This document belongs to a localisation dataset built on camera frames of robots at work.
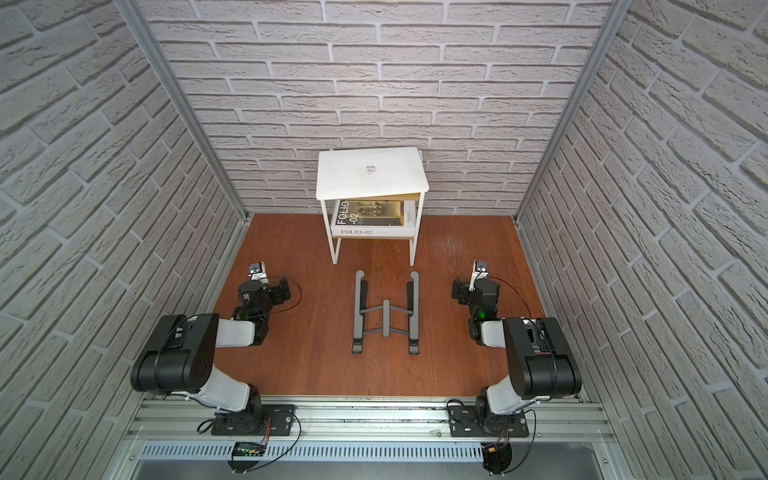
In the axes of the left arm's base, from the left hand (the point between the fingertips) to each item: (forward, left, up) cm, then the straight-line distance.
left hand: (264, 274), depth 93 cm
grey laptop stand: (-12, -32, 0) cm, 34 cm away
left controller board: (-45, -5, -10) cm, 47 cm away
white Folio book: (+13, -36, +13) cm, 40 cm away
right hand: (-1, -65, +1) cm, 65 cm away
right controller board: (-48, -67, -8) cm, 82 cm away
